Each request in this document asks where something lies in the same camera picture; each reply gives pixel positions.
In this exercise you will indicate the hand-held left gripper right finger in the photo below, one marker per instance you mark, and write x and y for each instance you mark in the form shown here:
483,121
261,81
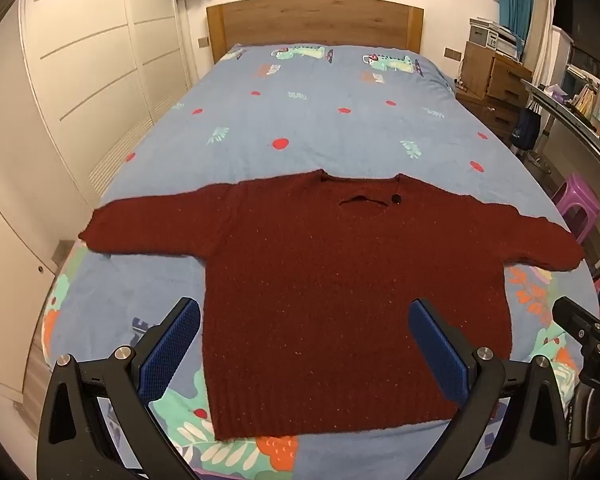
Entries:
437,347

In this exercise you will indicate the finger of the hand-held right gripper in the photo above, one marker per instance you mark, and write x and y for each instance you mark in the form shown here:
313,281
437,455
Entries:
575,317

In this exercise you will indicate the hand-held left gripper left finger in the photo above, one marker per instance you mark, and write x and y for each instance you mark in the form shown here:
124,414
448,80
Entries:
172,345

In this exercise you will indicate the dark red knit sweater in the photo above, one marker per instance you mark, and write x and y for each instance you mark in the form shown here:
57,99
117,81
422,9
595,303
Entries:
305,285

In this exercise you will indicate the purple plastic stool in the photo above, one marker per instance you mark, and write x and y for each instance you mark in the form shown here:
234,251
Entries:
577,195

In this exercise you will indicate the grey desk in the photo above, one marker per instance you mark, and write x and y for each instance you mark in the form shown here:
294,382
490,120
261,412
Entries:
570,116

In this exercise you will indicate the dark hanging bag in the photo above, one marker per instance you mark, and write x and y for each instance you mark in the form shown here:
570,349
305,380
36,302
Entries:
527,127

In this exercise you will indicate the upright desk books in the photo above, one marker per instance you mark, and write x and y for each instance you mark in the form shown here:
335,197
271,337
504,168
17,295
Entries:
590,97

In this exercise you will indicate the wooden nightstand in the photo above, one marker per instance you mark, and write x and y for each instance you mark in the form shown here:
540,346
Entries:
495,115

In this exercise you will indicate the blue printed bed blanket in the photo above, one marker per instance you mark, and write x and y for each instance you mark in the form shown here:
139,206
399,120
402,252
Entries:
330,130

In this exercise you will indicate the wooden drawer chest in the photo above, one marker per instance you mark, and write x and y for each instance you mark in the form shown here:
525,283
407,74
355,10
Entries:
507,77

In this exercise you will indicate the white wardrobe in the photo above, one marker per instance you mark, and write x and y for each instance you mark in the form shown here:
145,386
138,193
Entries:
80,85

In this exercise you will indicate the grey printer on nightstand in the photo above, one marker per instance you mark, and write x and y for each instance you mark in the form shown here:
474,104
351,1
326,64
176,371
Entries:
485,35

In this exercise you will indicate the teal curtain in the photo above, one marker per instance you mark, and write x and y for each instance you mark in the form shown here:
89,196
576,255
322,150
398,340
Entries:
515,5

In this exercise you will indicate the wooden bed headboard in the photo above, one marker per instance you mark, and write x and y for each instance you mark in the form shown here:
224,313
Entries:
315,20

